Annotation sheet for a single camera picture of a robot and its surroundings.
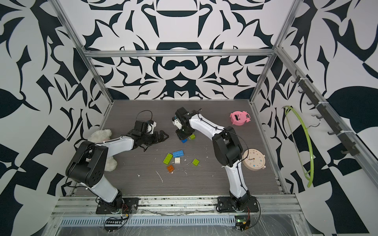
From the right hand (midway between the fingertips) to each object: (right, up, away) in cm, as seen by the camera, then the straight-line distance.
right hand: (182, 133), depth 94 cm
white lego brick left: (-3, -15, -6) cm, 17 cm away
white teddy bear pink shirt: (-49, -1, -5) cm, 49 cm away
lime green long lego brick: (-8, -15, -5) cm, 18 cm away
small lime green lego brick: (+8, -16, -7) cm, 19 cm away
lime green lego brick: (+6, -2, +1) cm, 7 cm away
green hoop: (+53, -13, -35) cm, 65 cm away
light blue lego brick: (-3, -12, -3) cm, 13 cm away
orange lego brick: (-6, -19, -9) cm, 22 cm away
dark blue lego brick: (+1, -4, -2) cm, 5 cm away
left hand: (-12, -1, 0) cm, 12 cm away
